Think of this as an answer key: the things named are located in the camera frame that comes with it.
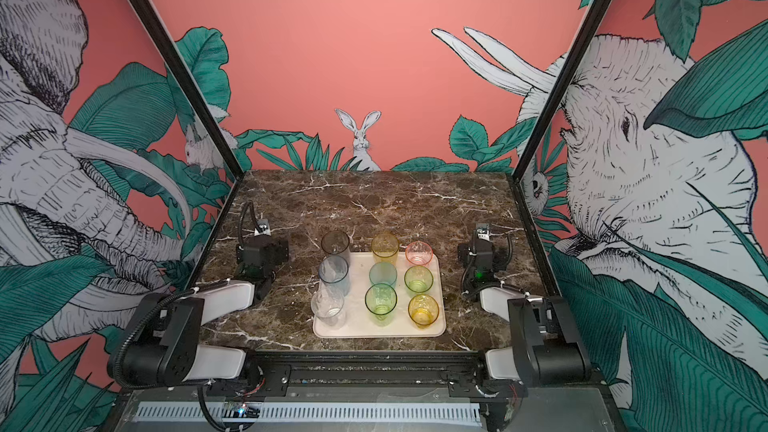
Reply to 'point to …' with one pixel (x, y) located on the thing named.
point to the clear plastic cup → (329, 308)
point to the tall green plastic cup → (381, 300)
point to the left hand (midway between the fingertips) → (263, 235)
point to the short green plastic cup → (418, 279)
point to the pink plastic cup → (418, 252)
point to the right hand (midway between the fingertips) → (481, 239)
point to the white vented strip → (305, 413)
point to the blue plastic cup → (334, 271)
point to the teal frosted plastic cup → (383, 273)
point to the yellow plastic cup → (423, 310)
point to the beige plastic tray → (360, 322)
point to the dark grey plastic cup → (336, 243)
